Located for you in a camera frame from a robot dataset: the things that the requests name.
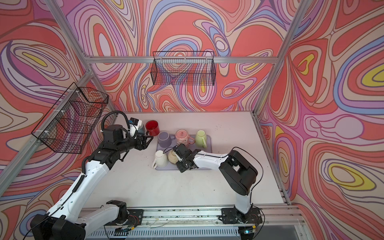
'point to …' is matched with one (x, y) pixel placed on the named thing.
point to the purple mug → (164, 139)
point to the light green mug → (201, 138)
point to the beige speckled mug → (172, 157)
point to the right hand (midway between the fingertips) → (184, 167)
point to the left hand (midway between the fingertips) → (149, 134)
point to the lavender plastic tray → (170, 166)
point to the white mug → (161, 160)
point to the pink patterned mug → (182, 137)
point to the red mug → (152, 127)
